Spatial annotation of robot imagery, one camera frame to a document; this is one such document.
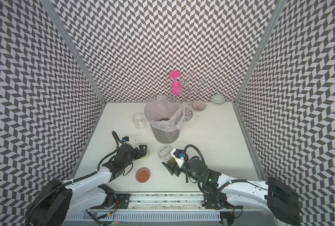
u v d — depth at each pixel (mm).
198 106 1118
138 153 764
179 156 598
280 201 419
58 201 407
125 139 771
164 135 865
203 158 495
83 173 516
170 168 632
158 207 721
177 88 971
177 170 631
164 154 677
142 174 806
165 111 935
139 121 963
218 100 1165
